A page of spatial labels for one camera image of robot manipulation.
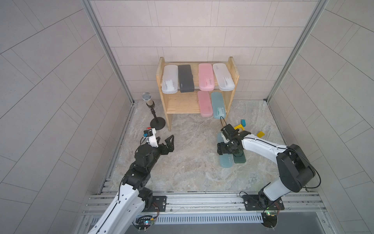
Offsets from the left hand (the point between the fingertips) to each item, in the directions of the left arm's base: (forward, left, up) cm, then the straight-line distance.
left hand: (169, 136), depth 76 cm
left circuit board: (-35, +10, -16) cm, 40 cm away
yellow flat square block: (+12, -59, -17) cm, 62 cm away
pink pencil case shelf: (+21, -19, +3) cm, 29 cm away
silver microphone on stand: (+21, +13, -18) cm, 30 cm away
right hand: (0, -30, -17) cm, 35 cm away
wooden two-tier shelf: (+22, -9, +2) cm, 24 cm away
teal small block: (+21, -48, -16) cm, 55 cm away
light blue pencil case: (-8, -31, -13) cm, 35 cm away
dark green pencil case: (-4, -40, -17) cm, 44 cm away
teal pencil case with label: (+19, -28, +3) cm, 34 cm away
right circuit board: (-34, -49, -18) cm, 62 cm away
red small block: (+18, +19, -20) cm, 33 cm away
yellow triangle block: (+18, -44, -16) cm, 50 cm away
